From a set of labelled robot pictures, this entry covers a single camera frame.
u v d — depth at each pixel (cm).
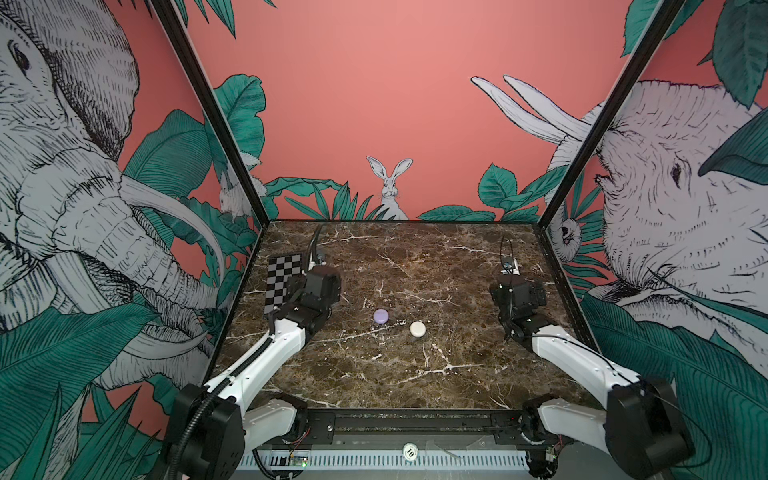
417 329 91
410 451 70
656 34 72
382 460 70
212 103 85
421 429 76
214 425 39
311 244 113
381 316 93
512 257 114
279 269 100
